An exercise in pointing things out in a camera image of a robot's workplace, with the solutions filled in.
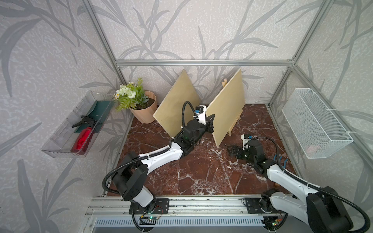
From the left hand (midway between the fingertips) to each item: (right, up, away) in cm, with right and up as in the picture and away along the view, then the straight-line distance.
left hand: (215, 115), depth 75 cm
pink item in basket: (+48, -17, -4) cm, 51 cm away
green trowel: (-57, -1, -8) cm, 58 cm away
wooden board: (+14, +9, +40) cm, 43 cm away
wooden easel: (+13, -11, +22) cm, 28 cm away
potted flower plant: (-48, +8, +24) cm, 54 cm away
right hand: (+11, -19, +12) cm, 25 cm away
